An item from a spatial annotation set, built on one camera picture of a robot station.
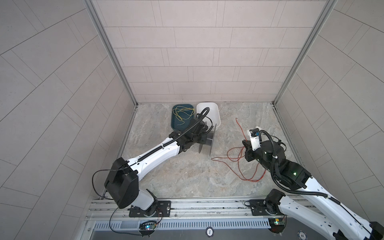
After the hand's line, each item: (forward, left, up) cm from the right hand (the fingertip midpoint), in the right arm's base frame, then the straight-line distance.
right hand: (242, 142), depth 71 cm
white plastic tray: (+35, +9, -22) cm, 42 cm away
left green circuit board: (-28, +45, -18) cm, 56 cm away
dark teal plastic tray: (+31, +37, -18) cm, 51 cm away
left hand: (+10, +15, -4) cm, 19 cm away
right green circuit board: (-31, -13, -23) cm, 41 cm away
